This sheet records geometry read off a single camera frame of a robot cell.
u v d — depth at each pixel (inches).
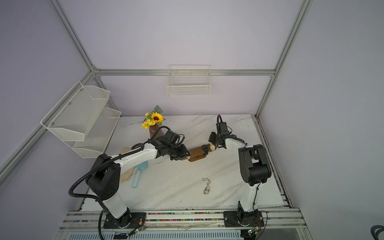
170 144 28.4
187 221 29.4
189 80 37.6
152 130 36.5
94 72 35.9
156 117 34.7
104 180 18.2
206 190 32.4
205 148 35.8
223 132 31.2
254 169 20.1
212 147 36.3
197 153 35.8
